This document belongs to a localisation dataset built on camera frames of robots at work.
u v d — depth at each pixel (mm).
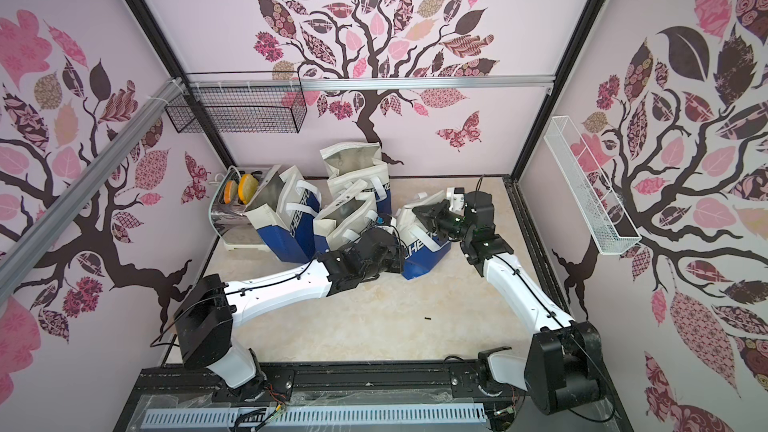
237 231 1097
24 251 503
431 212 683
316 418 697
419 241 806
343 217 751
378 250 602
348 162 939
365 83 923
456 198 742
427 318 854
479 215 593
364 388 741
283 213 795
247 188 918
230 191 899
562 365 396
